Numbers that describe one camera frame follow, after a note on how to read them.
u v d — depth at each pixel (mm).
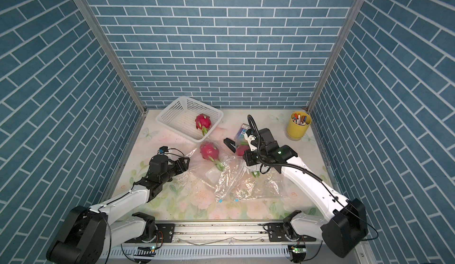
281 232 734
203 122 1034
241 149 935
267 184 866
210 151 913
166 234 742
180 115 1158
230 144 1017
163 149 788
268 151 587
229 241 727
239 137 1048
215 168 918
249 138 715
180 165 784
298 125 956
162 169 685
